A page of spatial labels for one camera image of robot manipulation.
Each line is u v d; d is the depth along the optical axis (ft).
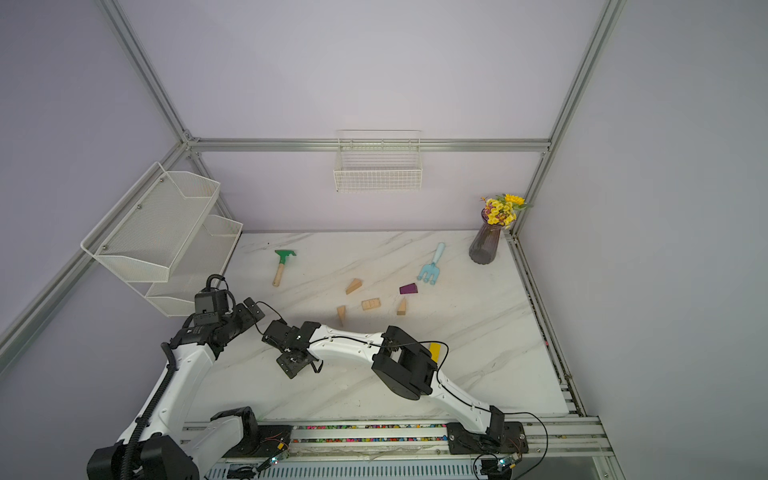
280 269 3.52
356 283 3.41
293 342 2.17
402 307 3.23
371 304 3.23
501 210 3.05
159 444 1.32
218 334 1.89
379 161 3.12
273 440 2.40
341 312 3.17
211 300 2.04
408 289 3.40
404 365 1.76
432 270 3.61
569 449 2.43
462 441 2.39
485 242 3.35
